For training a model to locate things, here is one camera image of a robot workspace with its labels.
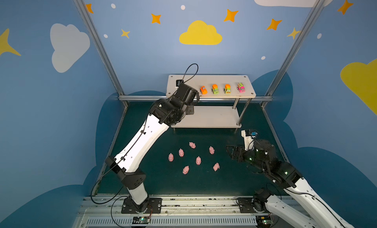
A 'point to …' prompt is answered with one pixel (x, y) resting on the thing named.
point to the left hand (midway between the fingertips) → (188, 101)
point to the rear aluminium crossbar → (201, 98)
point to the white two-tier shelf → (205, 117)
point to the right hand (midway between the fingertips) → (233, 144)
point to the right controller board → (264, 221)
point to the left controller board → (141, 220)
